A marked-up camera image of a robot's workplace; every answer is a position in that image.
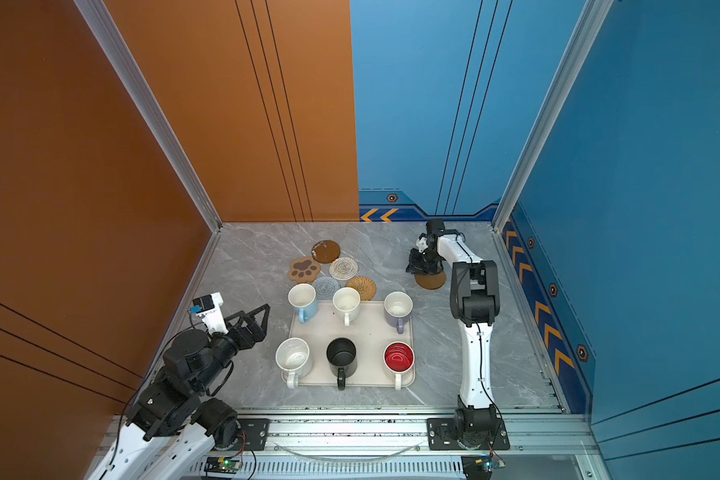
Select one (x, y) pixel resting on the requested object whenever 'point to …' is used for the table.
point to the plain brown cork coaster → (431, 281)
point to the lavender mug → (397, 309)
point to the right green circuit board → (480, 467)
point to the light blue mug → (303, 298)
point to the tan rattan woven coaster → (364, 285)
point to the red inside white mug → (399, 358)
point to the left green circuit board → (223, 465)
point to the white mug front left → (295, 359)
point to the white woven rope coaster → (343, 268)
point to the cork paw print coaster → (303, 269)
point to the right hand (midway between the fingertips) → (409, 268)
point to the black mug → (342, 357)
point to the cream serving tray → (369, 331)
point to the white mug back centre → (346, 304)
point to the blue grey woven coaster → (326, 287)
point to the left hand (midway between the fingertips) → (260, 308)
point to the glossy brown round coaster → (325, 251)
